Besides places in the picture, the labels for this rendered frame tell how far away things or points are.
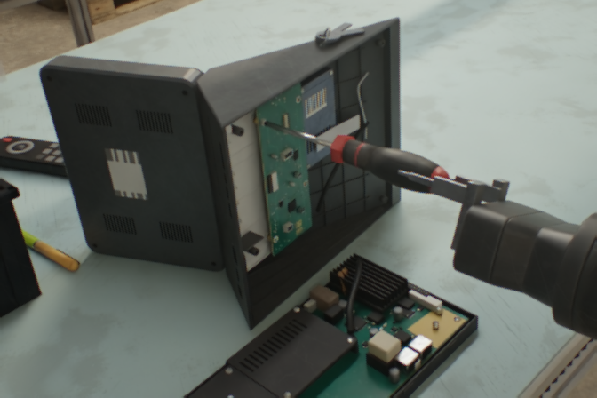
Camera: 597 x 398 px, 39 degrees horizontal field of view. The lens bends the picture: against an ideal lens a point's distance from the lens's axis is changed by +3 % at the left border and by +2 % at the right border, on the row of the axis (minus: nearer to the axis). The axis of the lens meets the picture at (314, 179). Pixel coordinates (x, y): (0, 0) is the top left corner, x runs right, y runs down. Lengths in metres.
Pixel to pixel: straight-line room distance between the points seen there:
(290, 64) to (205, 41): 0.62
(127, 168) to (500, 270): 0.38
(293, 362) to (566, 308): 0.24
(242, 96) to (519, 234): 0.25
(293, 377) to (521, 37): 0.75
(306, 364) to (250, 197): 0.15
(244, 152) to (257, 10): 0.76
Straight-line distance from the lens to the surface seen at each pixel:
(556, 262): 0.52
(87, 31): 2.86
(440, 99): 1.09
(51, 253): 0.87
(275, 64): 0.71
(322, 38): 0.73
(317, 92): 0.74
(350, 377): 0.68
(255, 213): 0.72
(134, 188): 0.79
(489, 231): 0.53
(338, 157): 0.62
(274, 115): 0.68
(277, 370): 0.67
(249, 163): 0.69
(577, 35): 1.28
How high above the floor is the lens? 1.50
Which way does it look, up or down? 33 degrees down
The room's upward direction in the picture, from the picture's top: 4 degrees counter-clockwise
